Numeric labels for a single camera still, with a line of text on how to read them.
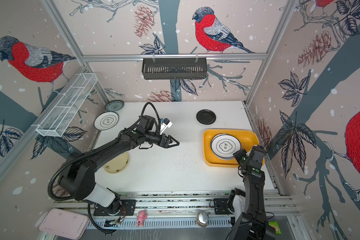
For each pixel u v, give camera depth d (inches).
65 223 26.4
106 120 43.5
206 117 44.5
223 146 35.8
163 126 29.9
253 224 15.7
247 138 38.5
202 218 25.1
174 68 42.0
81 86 35.1
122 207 28.5
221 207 28.7
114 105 47.8
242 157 28.6
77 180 17.0
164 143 28.1
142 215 27.4
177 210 28.8
